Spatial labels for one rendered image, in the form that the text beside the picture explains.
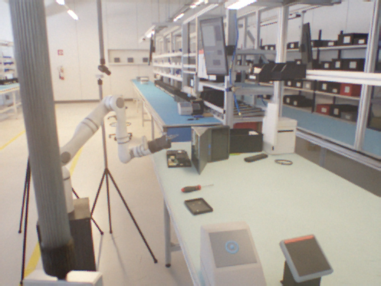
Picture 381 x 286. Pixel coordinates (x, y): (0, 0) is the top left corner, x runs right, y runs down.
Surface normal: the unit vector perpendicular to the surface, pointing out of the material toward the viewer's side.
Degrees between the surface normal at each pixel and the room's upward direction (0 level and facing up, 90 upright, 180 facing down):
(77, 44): 90
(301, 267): 32
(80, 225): 90
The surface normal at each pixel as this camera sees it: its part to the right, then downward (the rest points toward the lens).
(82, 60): 0.23, 0.26
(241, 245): 0.09, -0.71
